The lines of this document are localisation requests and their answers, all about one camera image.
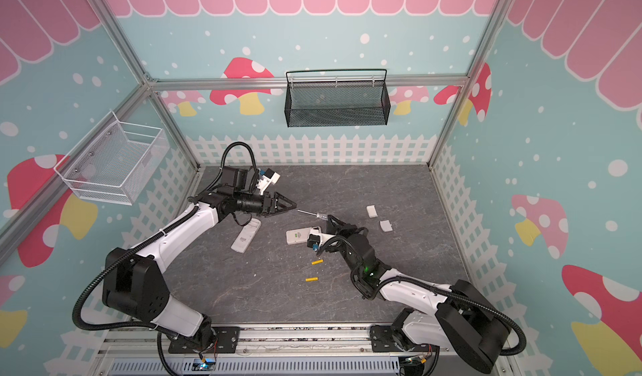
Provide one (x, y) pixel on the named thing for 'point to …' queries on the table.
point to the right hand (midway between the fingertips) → (333, 214)
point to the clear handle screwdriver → (318, 215)
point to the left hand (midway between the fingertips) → (290, 212)
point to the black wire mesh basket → (323, 98)
